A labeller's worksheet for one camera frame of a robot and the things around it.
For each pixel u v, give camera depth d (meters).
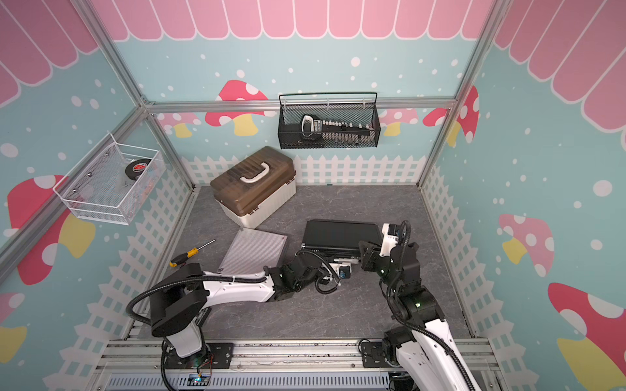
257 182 0.94
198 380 0.71
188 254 0.95
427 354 0.39
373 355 0.74
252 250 0.95
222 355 0.74
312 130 0.88
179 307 0.55
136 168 0.79
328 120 0.92
